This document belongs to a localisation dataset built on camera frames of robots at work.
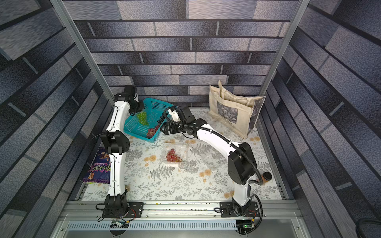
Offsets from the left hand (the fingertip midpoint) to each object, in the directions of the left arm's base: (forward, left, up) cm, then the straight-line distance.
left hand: (143, 106), depth 101 cm
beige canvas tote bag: (-9, -64, +3) cm, 65 cm away
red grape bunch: (-33, -23, -11) cm, 41 cm away
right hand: (-22, -20, +5) cm, 30 cm away
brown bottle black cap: (-46, -74, -5) cm, 87 cm away
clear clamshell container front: (-26, -29, -16) cm, 41 cm away
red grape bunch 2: (-12, -6, -13) cm, 19 cm away
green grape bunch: (-7, 0, -5) cm, 8 cm away
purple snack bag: (-42, +18, -11) cm, 47 cm away
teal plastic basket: (+9, -4, -14) cm, 17 cm away
